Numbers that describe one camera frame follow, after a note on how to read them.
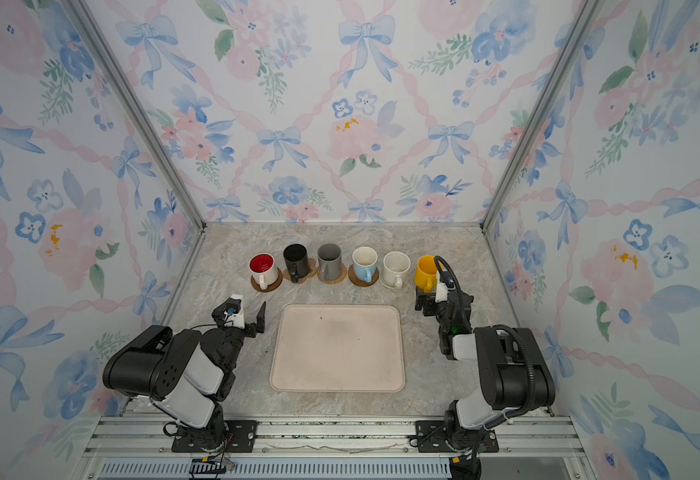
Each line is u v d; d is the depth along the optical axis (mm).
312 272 1061
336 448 732
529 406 464
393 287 983
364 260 997
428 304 843
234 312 743
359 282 1015
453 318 720
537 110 862
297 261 982
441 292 820
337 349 887
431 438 718
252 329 806
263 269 999
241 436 747
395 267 1015
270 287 1003
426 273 955
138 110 860
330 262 958
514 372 457
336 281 1034
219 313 790
